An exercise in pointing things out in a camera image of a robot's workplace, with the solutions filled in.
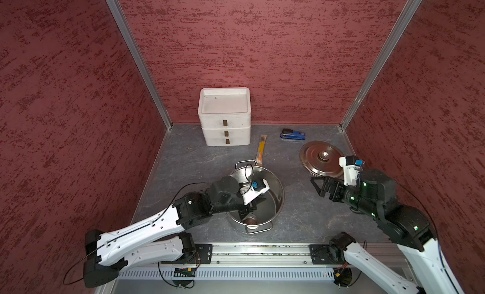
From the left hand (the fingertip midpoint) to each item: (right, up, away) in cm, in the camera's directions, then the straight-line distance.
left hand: (260, 200), depth 64 cm
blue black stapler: (+21, +25, +50) cm, 60 cm away
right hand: (+20, +5, 0) cm, 21 cm away
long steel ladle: (-3, -11, +10) cm, 16 cm away
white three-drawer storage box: (-16, +34, +28) cm, 47 cm away
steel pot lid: (+37, +11, +38) cm, 54 cm away
